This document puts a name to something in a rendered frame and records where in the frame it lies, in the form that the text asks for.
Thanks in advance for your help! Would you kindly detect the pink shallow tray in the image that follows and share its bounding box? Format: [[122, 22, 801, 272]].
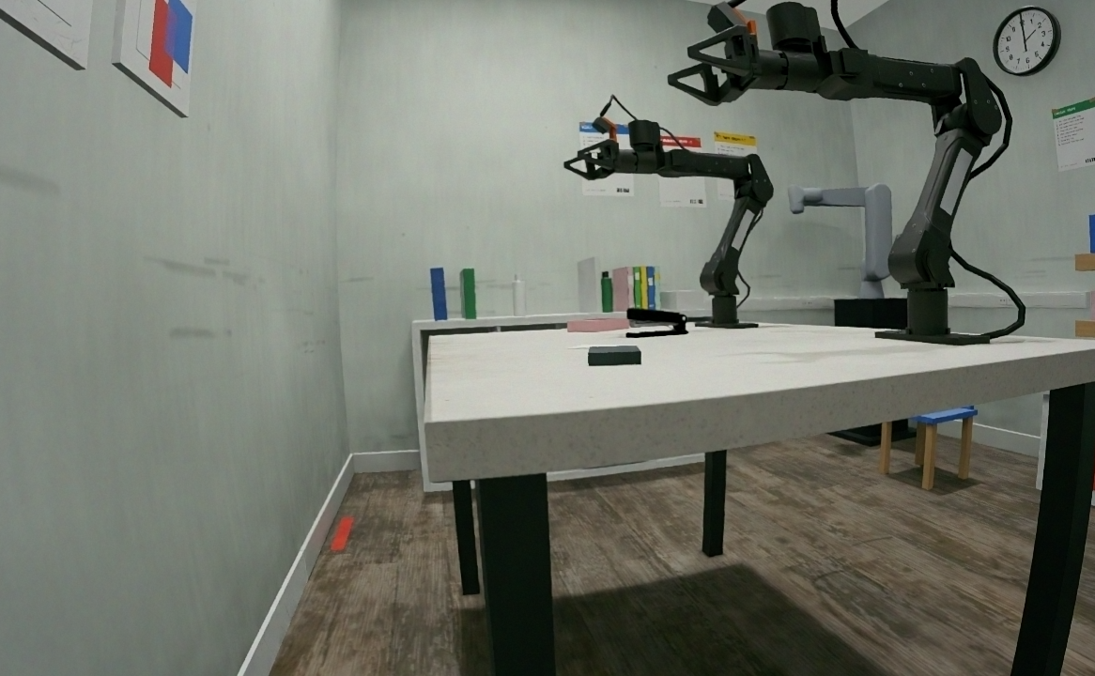
[[567, 318, 629, 332]]

